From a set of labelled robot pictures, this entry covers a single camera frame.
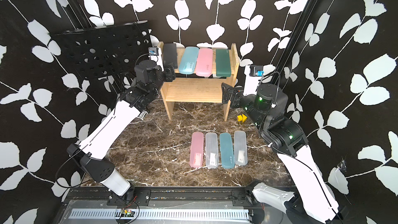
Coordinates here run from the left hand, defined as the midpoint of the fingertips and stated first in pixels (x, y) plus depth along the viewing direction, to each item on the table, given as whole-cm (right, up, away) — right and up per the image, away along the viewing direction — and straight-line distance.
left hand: (167, 60), depth 68 cm
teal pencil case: (+30, -48, +21) cm, 60 cm away
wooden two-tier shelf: (+14, -2, +31) cm, 34 cm away
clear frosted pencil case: (+38, -46, +23) cm, 64 cm away
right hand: (+27, -11, -13) cm, 32 cm away
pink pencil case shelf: (+12, -50, +18) cm, 55 cm away
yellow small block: (+43, -29, +35) cm, 63 cm away
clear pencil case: (+21, -50, +18) cm, 57 cm away
